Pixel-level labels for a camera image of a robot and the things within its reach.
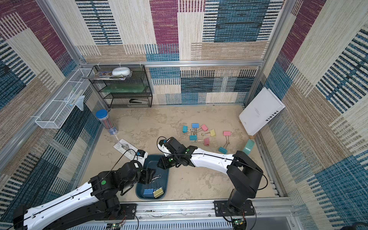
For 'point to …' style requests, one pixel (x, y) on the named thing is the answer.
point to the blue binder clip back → (195, 125)
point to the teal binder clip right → (223, 149)
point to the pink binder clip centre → (206, 142)
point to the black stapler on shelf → (136, 101)
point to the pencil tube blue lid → (102, 115)
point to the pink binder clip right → (227, 133)
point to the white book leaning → (263, 109)
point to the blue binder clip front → (148, 193)
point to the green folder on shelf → (124, 87)
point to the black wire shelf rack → (102, 74)
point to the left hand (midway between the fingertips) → (152, 169)
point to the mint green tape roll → (248, 146)
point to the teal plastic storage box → (160, 179)
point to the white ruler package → (126, 148)
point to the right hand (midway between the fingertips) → (157, 164)
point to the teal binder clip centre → (193, 137)
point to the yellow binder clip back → (212, 133)
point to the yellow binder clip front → (158, 192)
